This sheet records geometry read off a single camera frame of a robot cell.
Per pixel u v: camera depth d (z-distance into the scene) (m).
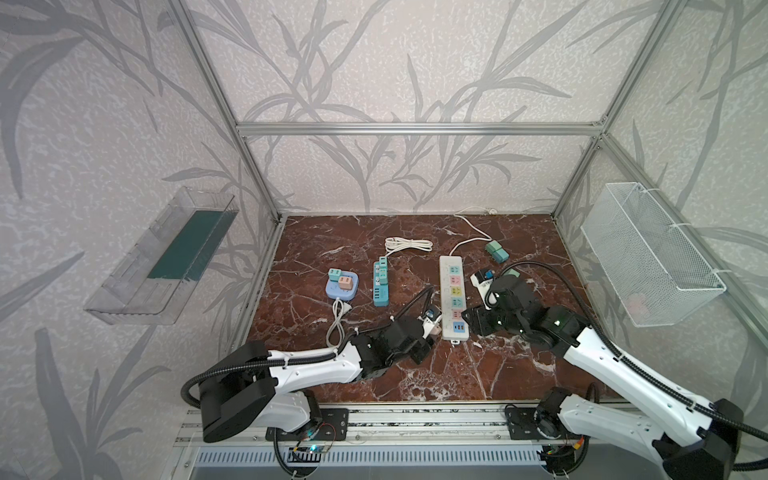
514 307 0.57
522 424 0.73
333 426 0.72
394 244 1.08
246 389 0.41
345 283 0.93
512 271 1.02
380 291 0.96
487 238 1.12
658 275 0.61
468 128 0.96
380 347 0.62
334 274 0.94
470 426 0.75
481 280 0.67
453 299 0.94
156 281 0.64
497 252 1.07
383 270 0.96
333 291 0.96
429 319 0.68
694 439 0.39
